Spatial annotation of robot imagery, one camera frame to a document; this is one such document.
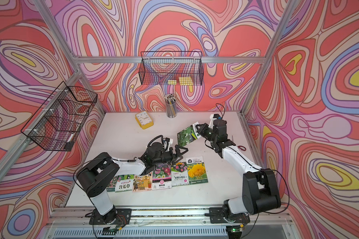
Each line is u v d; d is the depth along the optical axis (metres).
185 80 0.82
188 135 0.87
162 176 0.87
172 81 0.82
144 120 1.11
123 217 0.72
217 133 0.64
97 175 0.50
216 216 0.73
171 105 1.08
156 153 0.69
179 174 0.87
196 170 0.89
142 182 0.84
